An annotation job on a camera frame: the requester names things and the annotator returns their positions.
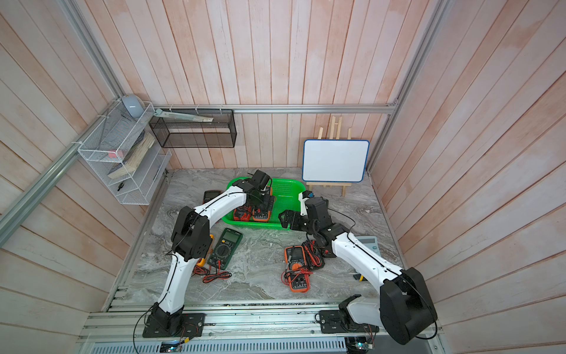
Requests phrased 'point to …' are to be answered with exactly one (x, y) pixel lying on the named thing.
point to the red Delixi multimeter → (242, 214)
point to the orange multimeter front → (296, 262)
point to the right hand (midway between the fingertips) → (287, 215)
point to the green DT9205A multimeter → (225, 248)
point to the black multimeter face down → (314, 254)
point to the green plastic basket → (287, 192)
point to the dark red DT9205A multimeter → (209, 195)
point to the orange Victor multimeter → (261, 214)
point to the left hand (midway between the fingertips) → (263, 205)
